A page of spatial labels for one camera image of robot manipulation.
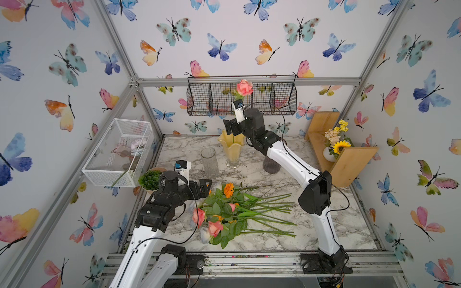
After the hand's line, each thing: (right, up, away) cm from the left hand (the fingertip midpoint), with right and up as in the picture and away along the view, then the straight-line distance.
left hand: (204, 180), depth 73 cm
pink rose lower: (+4, -19, +1) cm, 20 cm away
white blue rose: (-1, -24, +4) cm, 24 cm away
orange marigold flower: (+10, -6, +14) cm, 18 cm away
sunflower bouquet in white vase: (+59, +16, +10) cm, 62 cm away
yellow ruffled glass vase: (+11, +15, +13) cm, 23 cm away
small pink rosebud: (+11, -13, +10) cm, 20 cm away
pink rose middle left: (-3, -15, +3) cm, 16 cm away
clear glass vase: (-2, +10, +21) cm, 23 cm away
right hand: (+12, +29, +9) cm, 32 cm away
